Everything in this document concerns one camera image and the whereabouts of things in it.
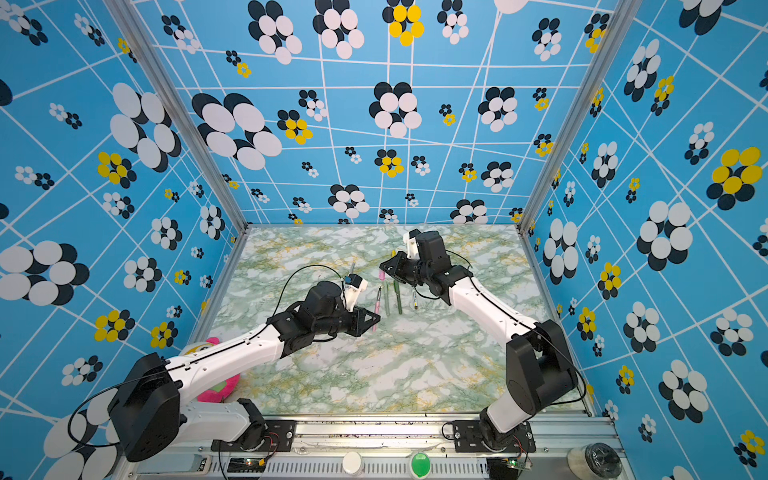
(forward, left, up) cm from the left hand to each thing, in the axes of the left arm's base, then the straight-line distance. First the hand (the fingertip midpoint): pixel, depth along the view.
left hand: (382, 318), depth 77 cm
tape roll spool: (-30, -45, -5) cm, 55 cm away
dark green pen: (+18, -4, -15) cm, 24 cm away
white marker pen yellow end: (+29, +12, -15) cm, 34 cm away
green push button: (-31, -9, -6) cm, 33 cm away
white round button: (-30, +6, -8) cm, 32 cm away
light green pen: (+14, -1, -16) cm, 21 cm away
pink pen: (+2, +1, +2) cm, 3 cm away
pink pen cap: (+11, 0, +5) cm, 11 cm away
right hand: (+14, 0, +5) cm, 14 cm away
